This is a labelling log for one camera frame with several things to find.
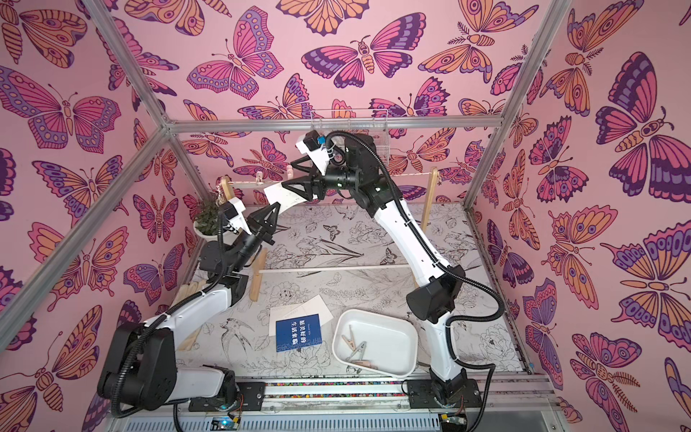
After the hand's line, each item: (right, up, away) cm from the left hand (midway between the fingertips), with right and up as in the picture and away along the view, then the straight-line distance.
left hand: (282, 204), depth 70 cm
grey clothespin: (+21, -42, +11) cm, 49 cm away
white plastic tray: (+26, -42, +14) cm, 51 cm away
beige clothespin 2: (+22, -45, +8) cm, 51 cm away
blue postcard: (+1, -39, +15) cm, 42 cm away
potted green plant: (-33, -4, +25) cm, 42 cm away
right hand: (+4, +8, -5) cm, 10 cm away
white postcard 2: (-7, -35, +20) cm, 41 cm away
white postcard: (+6, -33, +22) cm, 40 cm away
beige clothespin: (+18, -41, +12) cm, 46 cm away
